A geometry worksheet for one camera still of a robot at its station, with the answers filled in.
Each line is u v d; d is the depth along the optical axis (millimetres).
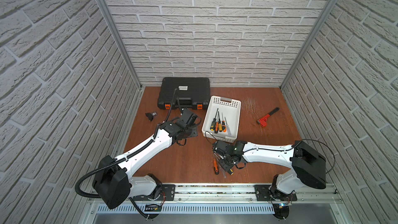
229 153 643
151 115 1005
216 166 808
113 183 391
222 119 1003
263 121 997
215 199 726
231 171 791
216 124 969
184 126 599
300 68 1025
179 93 1066
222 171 777
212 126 947
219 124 972
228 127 959
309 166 436
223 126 950
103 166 406
